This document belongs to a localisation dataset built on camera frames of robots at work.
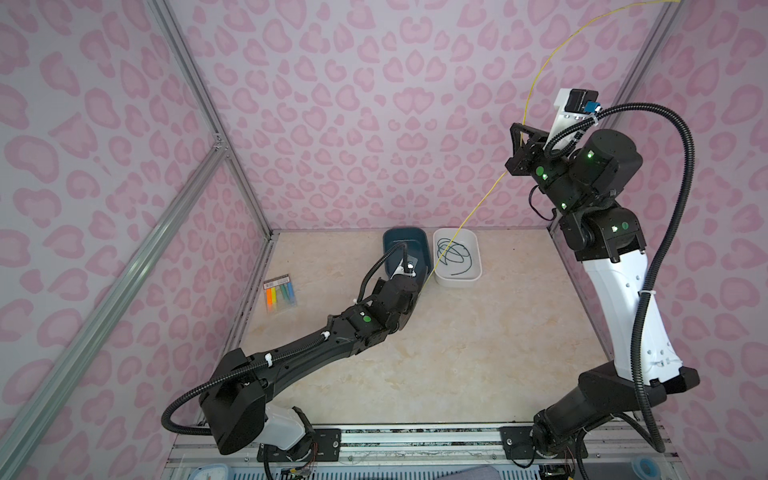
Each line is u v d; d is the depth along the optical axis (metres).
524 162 0.49
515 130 0.54
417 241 1.16
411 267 0.67
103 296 0.56
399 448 0.74
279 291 1.02
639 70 0.78
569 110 0.44
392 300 0.58
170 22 0.70
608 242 0.40
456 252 1.13
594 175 0.39
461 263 1.10
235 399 0.40
